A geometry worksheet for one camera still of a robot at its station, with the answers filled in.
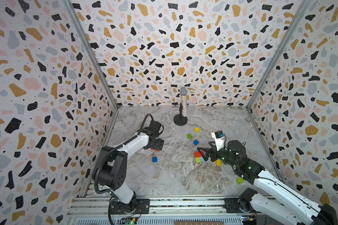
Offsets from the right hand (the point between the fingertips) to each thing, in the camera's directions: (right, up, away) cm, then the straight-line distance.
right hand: (202, 144), depth 74 cm
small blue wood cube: (-28, -13, +17) cm, 35 cm away
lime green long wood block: (0, -13, +16) cm, 21 cm away
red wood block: (-28, -8, +21) cm, 36 cm away
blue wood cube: (0, -3, +27) cm, 27 cm away
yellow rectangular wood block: (+7, -8, -5) cm, 12 cm away
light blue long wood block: (-1, -7, -5) cm, 8 cm away
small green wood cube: (-5, +1, +29) cm, 30 cm away
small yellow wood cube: (+1, +5, +33) cm, 33 cm away
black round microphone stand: (-12, +13, +39) cm, 43 cm away
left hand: (-28, -2, +18) cm, 33 cm away
